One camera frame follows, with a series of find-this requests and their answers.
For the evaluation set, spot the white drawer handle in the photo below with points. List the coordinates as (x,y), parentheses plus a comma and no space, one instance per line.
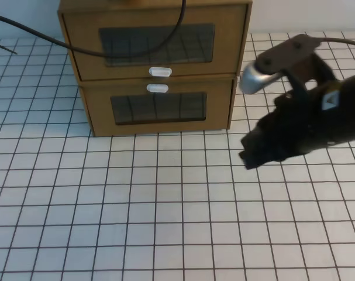
(157,88)
(160,71)

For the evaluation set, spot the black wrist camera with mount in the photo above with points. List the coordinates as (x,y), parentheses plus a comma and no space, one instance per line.
(294,59)

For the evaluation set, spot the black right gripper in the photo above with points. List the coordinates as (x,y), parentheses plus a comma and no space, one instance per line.
(300,123)

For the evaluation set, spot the upper brown shoebox shell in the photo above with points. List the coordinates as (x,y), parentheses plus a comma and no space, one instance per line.
(153,2)

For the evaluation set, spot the lower brown cardboard shoebox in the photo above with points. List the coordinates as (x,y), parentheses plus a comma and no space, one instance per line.
(192,103)

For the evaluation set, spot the brown cardboard drawer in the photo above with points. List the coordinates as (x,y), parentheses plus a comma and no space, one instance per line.
(224,44)

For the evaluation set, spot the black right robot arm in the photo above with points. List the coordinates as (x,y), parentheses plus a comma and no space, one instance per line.
(345,114)

